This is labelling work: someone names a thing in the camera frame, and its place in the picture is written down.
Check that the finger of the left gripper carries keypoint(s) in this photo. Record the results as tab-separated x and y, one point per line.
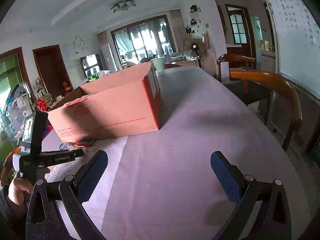
72	153

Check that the wooden chair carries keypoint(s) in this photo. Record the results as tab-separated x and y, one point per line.
281	86
237	61

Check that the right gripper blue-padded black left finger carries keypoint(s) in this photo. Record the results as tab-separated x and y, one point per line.
44	220

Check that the person's left hand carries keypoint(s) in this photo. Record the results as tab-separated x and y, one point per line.
17	188

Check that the clear round tape roll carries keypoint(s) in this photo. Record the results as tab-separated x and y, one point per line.
66	146

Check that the large cardboard box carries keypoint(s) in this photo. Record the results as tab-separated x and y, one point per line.
120	104

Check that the television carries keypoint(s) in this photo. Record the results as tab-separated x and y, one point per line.
91	64

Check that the black phone on mount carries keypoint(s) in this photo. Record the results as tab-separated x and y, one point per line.
33	130

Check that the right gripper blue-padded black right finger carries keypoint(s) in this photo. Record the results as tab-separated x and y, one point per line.
273	220

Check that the red utility knife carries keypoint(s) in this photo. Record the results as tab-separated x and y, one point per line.
87	143

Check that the standing electric fan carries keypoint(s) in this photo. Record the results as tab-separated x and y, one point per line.
194	47

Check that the far wooden chair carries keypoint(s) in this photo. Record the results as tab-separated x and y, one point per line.
237	61

